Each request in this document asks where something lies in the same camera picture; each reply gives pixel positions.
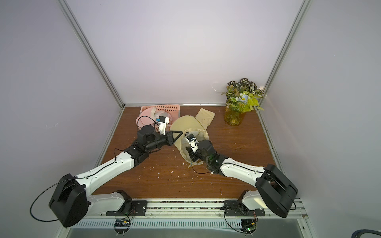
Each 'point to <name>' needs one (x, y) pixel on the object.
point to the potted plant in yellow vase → (241, 97)
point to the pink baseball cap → (149, 115)
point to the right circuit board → (248, 226)
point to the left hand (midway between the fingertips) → (183, 134)
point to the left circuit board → (122, 226)
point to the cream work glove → (205, 117)
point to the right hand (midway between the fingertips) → (188, 143)
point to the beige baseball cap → (189, 125)
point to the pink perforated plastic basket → (174, 110)
